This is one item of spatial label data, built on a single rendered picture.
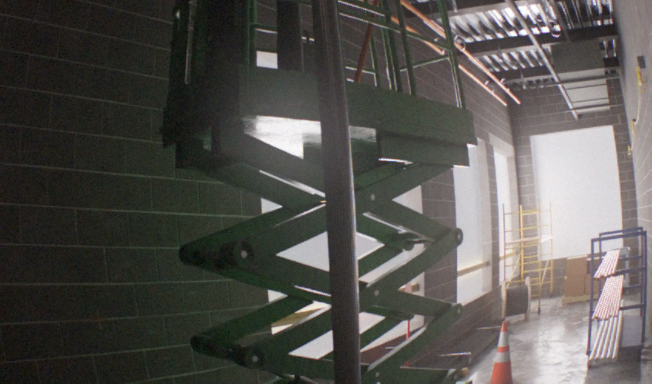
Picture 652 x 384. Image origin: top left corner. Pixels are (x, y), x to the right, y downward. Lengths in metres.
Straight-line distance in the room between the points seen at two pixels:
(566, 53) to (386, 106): 5.03
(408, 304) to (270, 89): 1.27
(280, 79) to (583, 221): 9.79
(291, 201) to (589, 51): 5.38
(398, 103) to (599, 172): 9.15
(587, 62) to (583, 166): 4.64
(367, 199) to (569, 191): 9.24
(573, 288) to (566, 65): 4.51
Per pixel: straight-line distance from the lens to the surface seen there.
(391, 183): 2.72
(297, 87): 2.30
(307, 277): 2.42
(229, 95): 2.20
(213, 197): 3.65
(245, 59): 2.19
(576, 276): 10.14
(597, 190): 11.51
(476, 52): 8.68
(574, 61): 7.31
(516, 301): 8.73
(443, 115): 2.97
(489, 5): 6.75
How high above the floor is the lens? 1.60
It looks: 6 degrees up
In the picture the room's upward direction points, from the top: 3 degrees counter-clockwise
